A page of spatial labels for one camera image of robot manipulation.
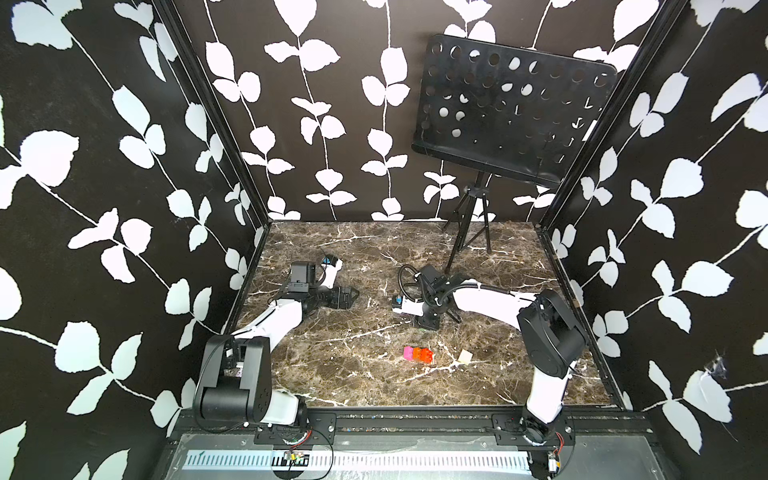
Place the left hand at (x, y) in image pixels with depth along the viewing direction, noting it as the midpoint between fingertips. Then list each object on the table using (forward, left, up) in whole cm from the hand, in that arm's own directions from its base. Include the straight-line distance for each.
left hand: (348, 286), depth 91 cm
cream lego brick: (-20, -34, -9) cm, 41 cm away
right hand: (-7, -21, -6) cm, 23 cm away
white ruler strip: (-44, -4, -9) cm, 45 cm away
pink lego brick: (-19, -18, -7) cm, 27 cm away
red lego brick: (-20, -23, -7) cm, 31 cm away
